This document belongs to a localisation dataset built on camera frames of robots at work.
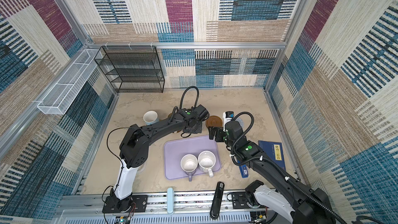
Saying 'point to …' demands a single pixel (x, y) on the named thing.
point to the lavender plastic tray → (174, 150)
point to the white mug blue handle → (150, 117)
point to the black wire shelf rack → (131, 69)
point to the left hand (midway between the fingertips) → (197, 129)
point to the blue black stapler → (244, 171)
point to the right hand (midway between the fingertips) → (218, 130)
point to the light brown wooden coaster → (214, 121)
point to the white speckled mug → (207, 162)
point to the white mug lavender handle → (189, 163)
